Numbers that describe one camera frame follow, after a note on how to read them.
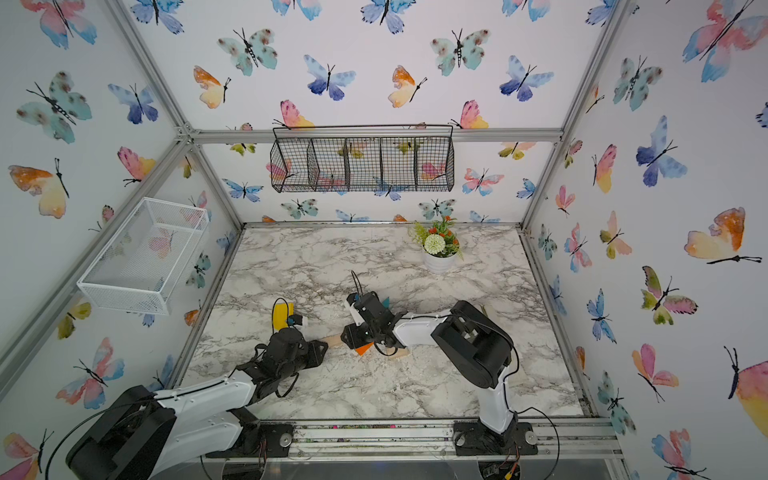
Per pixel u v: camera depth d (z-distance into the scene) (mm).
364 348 880
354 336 805
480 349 513
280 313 959
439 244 934
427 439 755
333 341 893
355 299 844
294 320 798
